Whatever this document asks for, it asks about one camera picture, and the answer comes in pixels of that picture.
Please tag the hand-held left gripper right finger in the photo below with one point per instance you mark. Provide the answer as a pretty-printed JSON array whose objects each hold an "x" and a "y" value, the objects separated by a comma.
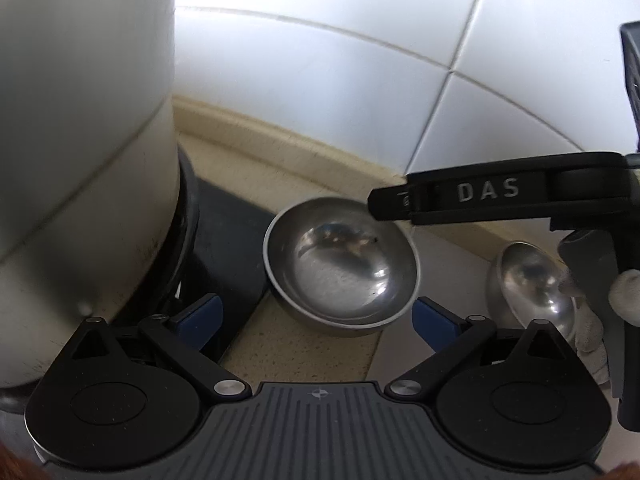
[{"x": 432, "y": 322}]

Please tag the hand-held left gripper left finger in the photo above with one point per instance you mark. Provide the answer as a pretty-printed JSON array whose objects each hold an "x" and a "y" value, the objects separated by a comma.
[{"x": 202, "y": 322}]

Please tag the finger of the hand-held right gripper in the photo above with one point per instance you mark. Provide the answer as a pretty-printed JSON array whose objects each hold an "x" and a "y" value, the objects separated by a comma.
[{"x": 395, "y": 202}]

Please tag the steel bowl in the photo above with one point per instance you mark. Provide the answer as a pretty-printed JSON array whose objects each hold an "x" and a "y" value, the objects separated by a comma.
[
  {"x": 340, "y": 280},
  {"x": 530, "y": 285}
]

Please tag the black glass gas stove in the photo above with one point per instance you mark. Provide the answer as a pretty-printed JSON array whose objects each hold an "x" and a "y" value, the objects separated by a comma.
[{"x": 225, "y": 245}]

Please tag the aluminium pressure cooker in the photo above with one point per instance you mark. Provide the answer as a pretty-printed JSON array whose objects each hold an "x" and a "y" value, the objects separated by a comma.
[{"x": 75, "y": 135}]

